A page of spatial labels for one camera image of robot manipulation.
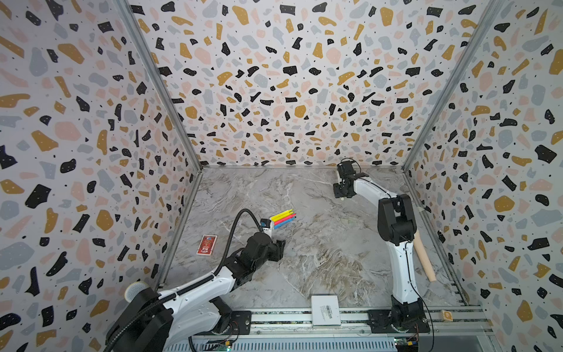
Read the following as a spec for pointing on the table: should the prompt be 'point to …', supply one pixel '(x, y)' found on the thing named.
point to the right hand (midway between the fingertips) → (338, 185)
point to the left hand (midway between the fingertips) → (280, 238)
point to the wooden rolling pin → (423, 257)
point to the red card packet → (207, 245)
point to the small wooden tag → (446, 315)
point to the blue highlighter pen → (284, 223)
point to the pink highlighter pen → (284, 219)
